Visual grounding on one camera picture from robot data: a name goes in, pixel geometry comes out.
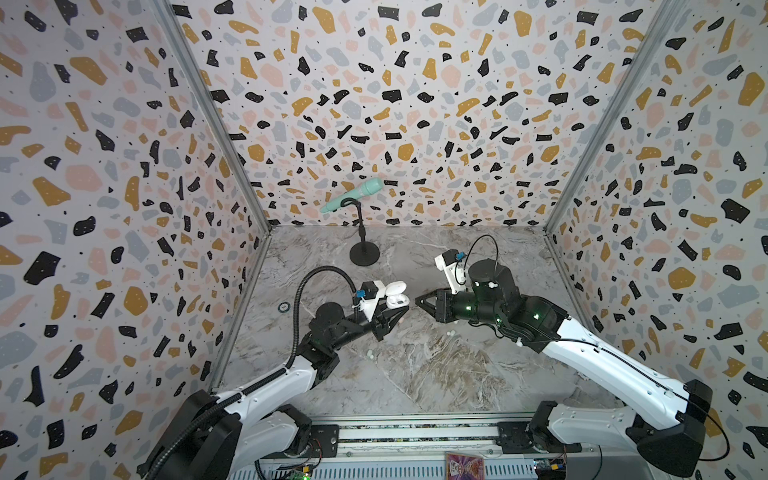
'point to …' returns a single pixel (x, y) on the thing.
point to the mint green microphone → (370, 187)
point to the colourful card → (464, 467)
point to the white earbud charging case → (395, 297)
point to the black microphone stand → (365, 253)
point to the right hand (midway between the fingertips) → (416, 299)
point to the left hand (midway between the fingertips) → (407, 300)
